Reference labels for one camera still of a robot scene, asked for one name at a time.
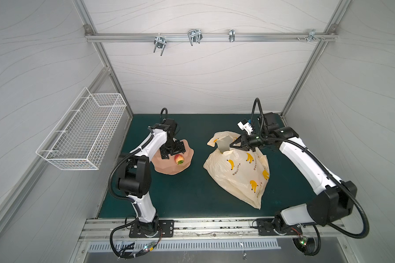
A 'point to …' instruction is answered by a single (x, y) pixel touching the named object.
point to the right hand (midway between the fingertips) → (230, 145)
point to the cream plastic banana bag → (244, 174)
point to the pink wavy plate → (169, 166)
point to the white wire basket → (79, 137)
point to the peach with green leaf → (179, 159)
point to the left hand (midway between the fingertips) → (175, 154)
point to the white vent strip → (188, 245)
